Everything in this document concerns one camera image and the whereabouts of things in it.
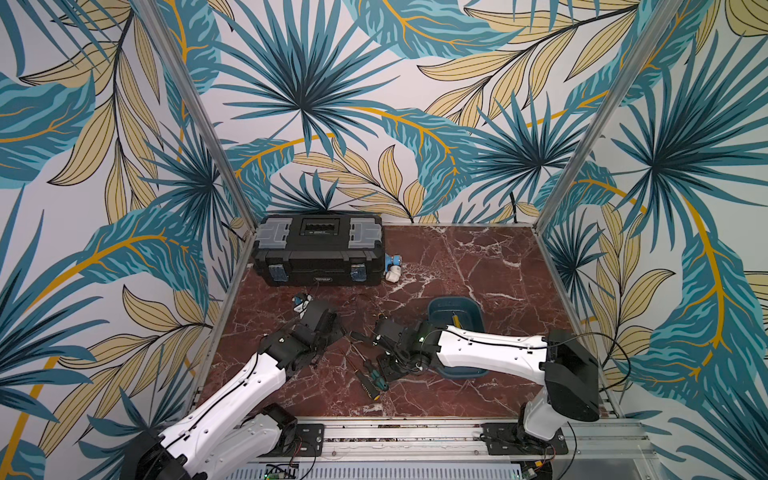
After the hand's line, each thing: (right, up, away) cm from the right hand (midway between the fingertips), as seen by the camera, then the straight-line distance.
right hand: (382, 370), depth 78 cm
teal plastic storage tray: (+27, +13, +16) cm, 34 cm away
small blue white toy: (+3, +26, +25) cm, 37 cm away
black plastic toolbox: (-19, +32, +13) cm, 39 cm away
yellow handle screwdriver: (+23, +10, +14) cm, 29 cm away
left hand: (-13, +10, +2) cm, 16 cm away
